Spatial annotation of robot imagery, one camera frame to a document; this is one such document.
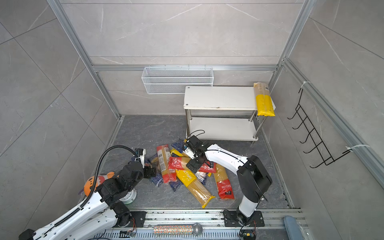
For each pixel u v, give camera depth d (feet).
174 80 3.29
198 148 2.09
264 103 2.45
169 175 2.66
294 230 2.30
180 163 2.78
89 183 2.50
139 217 2.40
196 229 2.20
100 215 1.94
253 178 1.51
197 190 2.61
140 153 2.12
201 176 2.81
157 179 2.72
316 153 2.22
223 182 2.70
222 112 3.90
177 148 3.12
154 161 2.99
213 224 2.39
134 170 1.81
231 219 2.39
